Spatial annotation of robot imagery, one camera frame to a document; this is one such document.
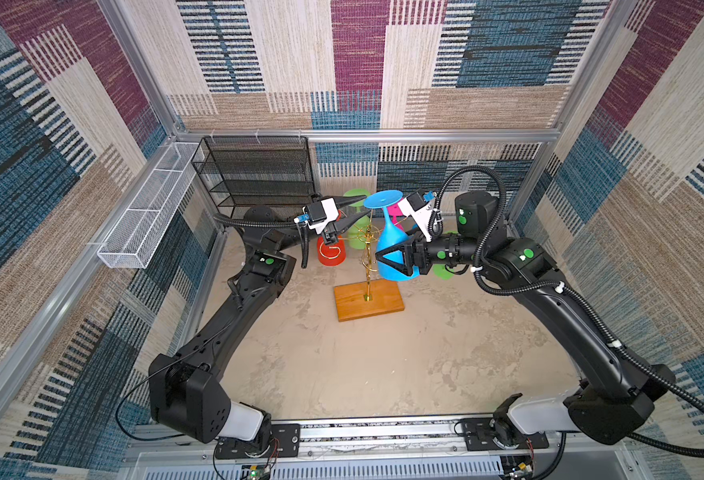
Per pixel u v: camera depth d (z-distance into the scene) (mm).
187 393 398
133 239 913
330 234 553
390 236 569
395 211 542
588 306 414
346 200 570
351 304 964
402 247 535
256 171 1083
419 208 534
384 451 729
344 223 558
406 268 543
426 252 541
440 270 549
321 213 476
